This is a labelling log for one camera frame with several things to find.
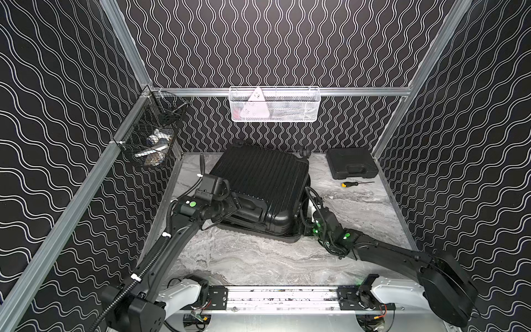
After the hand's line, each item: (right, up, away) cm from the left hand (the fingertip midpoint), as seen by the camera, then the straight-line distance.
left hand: (237, 203), depth 76 cm
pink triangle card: (+6, +40, +13) cm, 42 cm away
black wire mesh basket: (-41, +41, +22) cm, 62 cm away
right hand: (+25, -8, +10) cm, 28 cm away
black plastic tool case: (+53, +17, +34) cm, 65 cm away
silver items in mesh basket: (-34, +24, +10) cm, 43 cm away
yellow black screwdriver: (+53, +6, +31) cm, 62 cm away
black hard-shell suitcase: (+13, +6, +5) cm, 15 cm away
